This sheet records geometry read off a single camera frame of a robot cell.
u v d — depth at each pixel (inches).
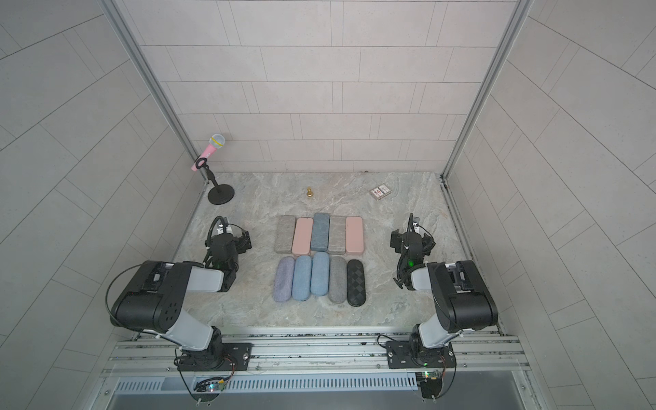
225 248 27.4
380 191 42.9
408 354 27.9
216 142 36.4
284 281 32.5
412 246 27.3
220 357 26.5
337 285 32.5
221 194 42.8
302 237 37.1
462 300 17.5
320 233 37.2
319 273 33.3
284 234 37.0
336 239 36.8
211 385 25.8
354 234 37.2
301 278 33.0
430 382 26.8
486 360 28.2
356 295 31.7
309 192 43.0
